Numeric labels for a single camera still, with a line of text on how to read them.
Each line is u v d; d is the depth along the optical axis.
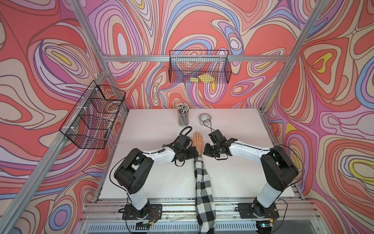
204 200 0.72
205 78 0.91
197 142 0.99
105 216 0.72
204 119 1.15
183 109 0.96
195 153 0.84
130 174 0.47
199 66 0.96
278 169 0.46
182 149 0.72
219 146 0.70
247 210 0.73
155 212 0.72
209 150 0.82
